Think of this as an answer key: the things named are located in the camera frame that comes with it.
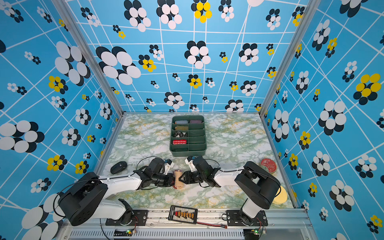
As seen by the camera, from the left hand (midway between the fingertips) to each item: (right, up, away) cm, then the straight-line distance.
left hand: (178, 182), depth 84 cm
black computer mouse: (-37, +8, +4) cm, 38 cm away
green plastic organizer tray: (+5, +25, +14) cm, 29 cm away
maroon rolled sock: (+10, +36, +24) cm, 44 cm away
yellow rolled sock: (-1, +31, +18) cm, 36 cm away
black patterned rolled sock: (-1, +27, +15) cm, 31 cm away
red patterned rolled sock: (-1, +22, +12) cm, 25 cm away
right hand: (+2, +2, -1) cm, 3 cm away
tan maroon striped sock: (0, 0, -4) cm, 4 cm away
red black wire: (+22, -16, -13) cm, 30 cm away
